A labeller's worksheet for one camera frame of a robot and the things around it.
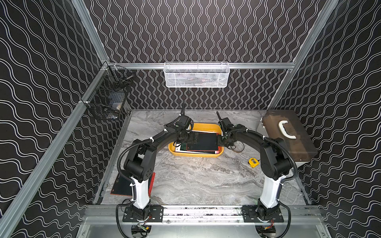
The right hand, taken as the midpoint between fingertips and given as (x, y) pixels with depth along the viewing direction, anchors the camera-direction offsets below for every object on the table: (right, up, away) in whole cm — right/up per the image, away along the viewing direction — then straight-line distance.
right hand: (220, 143), depth 98 cm
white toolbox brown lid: (+43, +12, -2) cm, 45 cm away
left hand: (-19, +4, -4) cm, 20 cm away
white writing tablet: (-27, 0, -16) cm, 31 cm away
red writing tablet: (-10, +2, -10) cm, 14 cm away
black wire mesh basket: (-71, +30, -5) cm, 78 cm away
